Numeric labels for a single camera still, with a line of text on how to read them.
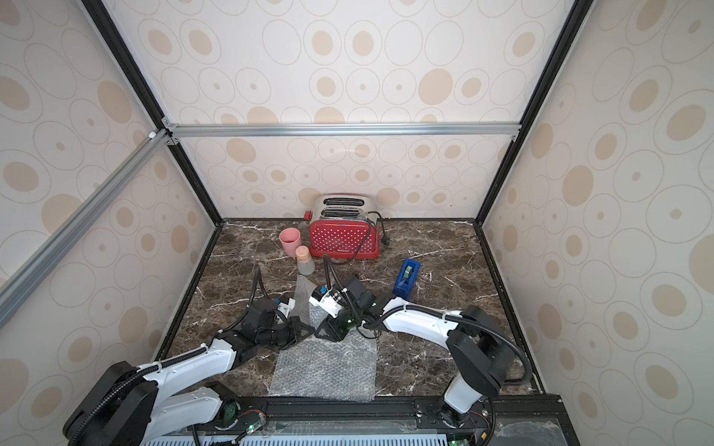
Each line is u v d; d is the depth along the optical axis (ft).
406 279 3.10
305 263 3.25
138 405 1.35
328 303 2.39
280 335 2.39
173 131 2.97
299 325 2.55
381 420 2.39
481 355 1.45
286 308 2.65
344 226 3.11
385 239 3.59
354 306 2.11
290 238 3.48
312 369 2.66
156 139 2.80
